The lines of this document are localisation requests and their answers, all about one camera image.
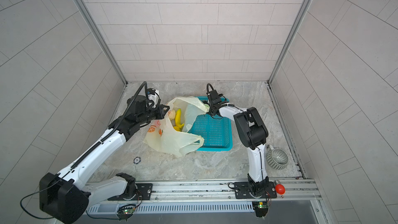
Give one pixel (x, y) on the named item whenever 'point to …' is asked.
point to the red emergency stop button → (280, 188)
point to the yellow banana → (178, 126)
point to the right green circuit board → (260, 207)
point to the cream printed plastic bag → (161, 136)
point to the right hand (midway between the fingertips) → (200, 108)
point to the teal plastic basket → (216, 132)
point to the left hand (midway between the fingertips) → (173, 105)
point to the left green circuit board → (125, 212)
